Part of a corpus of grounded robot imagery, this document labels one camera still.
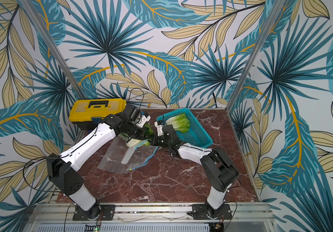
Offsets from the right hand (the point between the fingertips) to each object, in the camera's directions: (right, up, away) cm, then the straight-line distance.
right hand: (146, 137), depth 85 cm
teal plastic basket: (+32, -1, +18) cm, 37 cm away
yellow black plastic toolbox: (-43, +17, +10) cm, 47 cm away
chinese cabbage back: (+21, +9, +15) cm, 28 cm away
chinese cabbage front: (-5, -3, -3) cm, 7 cm away
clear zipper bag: (-18, -13, +7) cm, 23 cm away
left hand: (+3, 0, -8) cm, 9 cm away
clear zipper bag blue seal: (-12, -1, +1) cm, 12 cm away
